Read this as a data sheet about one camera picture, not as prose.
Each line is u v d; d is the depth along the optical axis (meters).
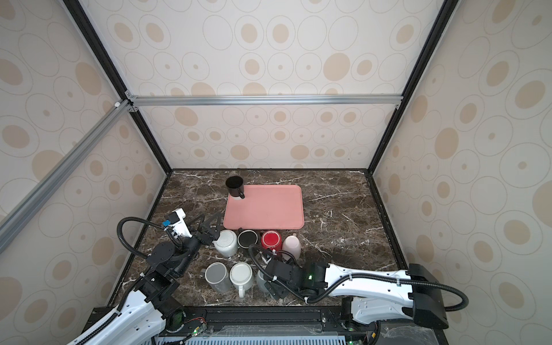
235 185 1.04
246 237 0.85
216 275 0.73
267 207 1.04
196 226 0.73
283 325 0.73
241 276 0.76
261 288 0.80
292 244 0.83
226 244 0.83
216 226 0.66
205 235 0.63
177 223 0.61
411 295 0.41
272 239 0.85
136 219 0.55
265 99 0.91
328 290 0.47
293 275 0.54
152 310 0.53
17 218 0.52
